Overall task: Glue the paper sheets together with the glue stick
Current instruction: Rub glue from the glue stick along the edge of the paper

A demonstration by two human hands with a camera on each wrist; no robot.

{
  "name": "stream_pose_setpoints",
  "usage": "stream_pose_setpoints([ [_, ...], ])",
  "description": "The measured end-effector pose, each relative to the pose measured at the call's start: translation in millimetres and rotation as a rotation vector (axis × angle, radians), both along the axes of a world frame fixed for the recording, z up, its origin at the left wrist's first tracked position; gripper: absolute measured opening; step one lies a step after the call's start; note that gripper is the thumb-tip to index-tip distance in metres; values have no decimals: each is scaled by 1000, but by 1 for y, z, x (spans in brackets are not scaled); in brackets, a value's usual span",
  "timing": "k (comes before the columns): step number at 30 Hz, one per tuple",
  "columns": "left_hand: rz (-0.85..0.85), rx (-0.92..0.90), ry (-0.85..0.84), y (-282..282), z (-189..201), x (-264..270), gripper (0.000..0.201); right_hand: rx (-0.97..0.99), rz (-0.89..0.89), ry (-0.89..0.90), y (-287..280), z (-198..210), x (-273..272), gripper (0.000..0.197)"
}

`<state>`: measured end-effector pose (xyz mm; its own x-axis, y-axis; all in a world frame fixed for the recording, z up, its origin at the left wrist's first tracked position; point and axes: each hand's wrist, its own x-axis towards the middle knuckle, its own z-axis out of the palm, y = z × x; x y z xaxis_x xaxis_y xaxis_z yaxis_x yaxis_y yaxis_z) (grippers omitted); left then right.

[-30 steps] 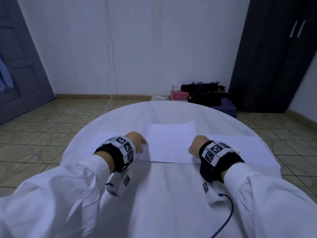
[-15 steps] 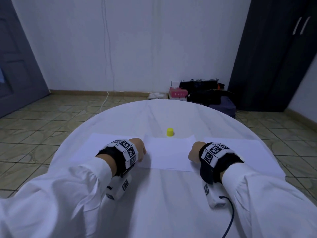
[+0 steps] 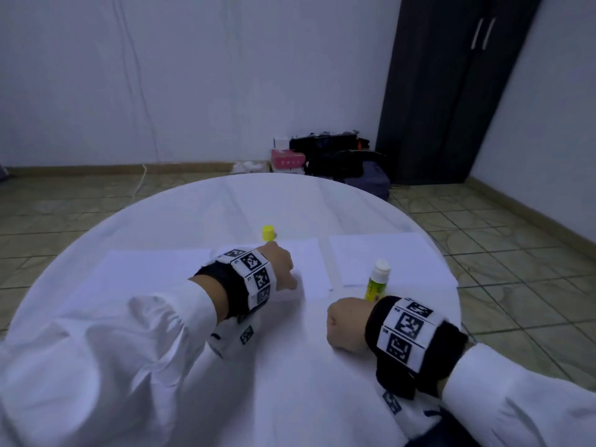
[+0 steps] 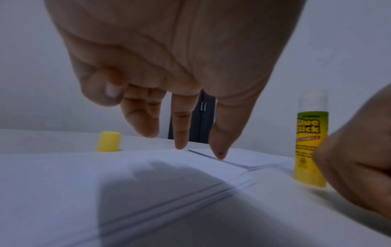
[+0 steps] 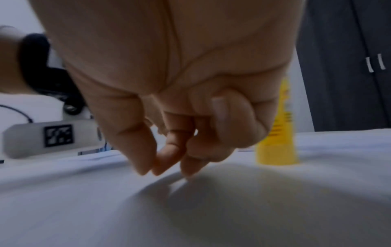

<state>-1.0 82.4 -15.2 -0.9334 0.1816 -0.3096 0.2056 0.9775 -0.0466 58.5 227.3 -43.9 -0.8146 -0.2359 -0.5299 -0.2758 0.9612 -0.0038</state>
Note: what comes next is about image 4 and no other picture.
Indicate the single white paper sheet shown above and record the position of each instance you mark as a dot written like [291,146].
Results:
[73,193]

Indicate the yellow glue stick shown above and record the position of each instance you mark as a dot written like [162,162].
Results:
[311,140]

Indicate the person's right hand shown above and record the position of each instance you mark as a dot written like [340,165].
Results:
[360,154]

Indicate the yellow glue stick cap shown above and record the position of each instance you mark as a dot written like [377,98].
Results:
[109,142]

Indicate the person's left hand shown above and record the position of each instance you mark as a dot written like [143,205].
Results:
[177,43]

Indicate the white paper stack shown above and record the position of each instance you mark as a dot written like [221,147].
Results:
[250,157]

